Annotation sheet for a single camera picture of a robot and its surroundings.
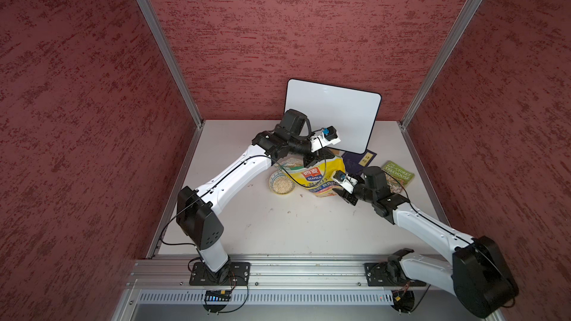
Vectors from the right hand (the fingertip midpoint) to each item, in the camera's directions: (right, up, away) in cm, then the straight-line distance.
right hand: (338, 184), depth 86 cm
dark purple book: (+12, +7, +17) cm, 22 cm away
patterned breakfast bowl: (-23, -1, +7) cm, 24 cm away
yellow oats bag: (-9, +4, -8) cm, 12 cm away
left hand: (-6, +12, -15) cm, 20 cm away
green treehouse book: (+29, +1, +10) cm, 31 cm away
